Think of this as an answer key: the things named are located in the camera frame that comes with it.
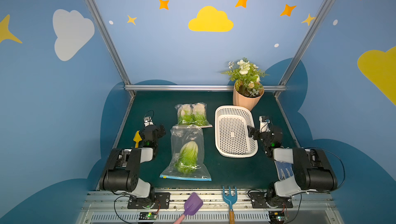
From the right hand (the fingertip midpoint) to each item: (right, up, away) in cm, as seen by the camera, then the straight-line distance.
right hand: (258, 124), depth 95 cm
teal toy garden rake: (-21, -35, -21) cm, 46 cm away
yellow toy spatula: (-75, -9, -2) cm, 75 cm away
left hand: (-64, 0, -1) cm, 64 cm away
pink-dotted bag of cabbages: (-40, +6, +4) cm, 41 cm away
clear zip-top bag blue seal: (-50, -7, +1) cm, 50 cm away
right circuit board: (0, -41, -23) cm, 48 cm away
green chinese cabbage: (-43, -18, -17) cm, 50 cm away
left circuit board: (-61, -40, -24) cm, 77 cm away
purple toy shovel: (-40, -37, -22) cm, 59 cm away
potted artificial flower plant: (-4, +24, +7) cm, 25 cm away
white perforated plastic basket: (-16, -8, +3) cm, 19 cm away
